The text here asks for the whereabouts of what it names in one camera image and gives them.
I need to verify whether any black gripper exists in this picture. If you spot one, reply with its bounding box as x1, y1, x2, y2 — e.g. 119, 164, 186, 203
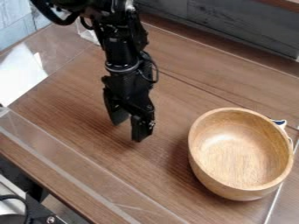
102, 61, 157, 143

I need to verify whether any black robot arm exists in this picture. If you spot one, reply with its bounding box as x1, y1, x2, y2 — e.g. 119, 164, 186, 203
31, 0, 159, 142

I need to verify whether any clear acrylic front barrier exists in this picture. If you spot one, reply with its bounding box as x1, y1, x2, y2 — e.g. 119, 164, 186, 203
0, 108, 187, 224

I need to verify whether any brown wooden bowl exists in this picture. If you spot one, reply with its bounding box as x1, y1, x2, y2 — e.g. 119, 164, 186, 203
189, 108, 296, 201

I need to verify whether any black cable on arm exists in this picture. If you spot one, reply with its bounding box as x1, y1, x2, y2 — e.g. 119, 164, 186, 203
138, 52, 161, 84

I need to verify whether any black metal table mount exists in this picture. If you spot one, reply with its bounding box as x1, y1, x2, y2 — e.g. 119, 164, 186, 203
0, 154, 81, 224

